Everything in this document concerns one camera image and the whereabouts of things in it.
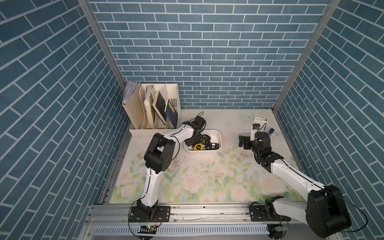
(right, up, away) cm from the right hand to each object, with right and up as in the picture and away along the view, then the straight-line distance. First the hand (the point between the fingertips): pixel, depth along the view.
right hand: (248, 136), depth 87 cm
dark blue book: (-49, +14, +18) cm, 54 cm away
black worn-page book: (-56, +20, +12) cm, 61 cm away
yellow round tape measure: (-30, -8, +9) cm, 32 cm away
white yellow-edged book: (-59, +22, +4) cm, 64 cm away
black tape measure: (-24, -2, +12) cm, 27 cm away
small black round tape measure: (-19, -7, +9) cm, 22 cm away
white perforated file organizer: (-51, +30, +17) cm, 62 cm away
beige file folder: (-69, +20, -1) cm, 72 cm away
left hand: (-29, -3, +13) cm, 32 cm away
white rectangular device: (+17, +10, +25) cm, 32 cm away
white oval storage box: (-18, -2, +14) cm, 22 cm away
